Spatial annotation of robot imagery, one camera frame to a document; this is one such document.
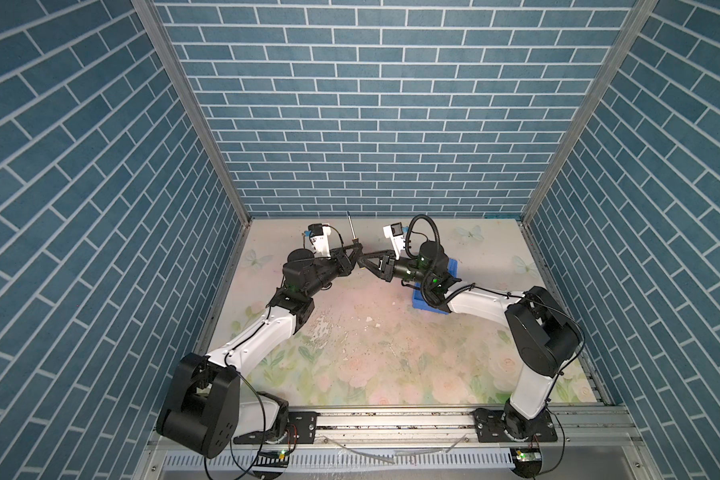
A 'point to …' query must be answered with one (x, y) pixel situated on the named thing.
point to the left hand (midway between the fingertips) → (363, 249)
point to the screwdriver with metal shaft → (356, 240)
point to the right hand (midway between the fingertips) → (357, 259)
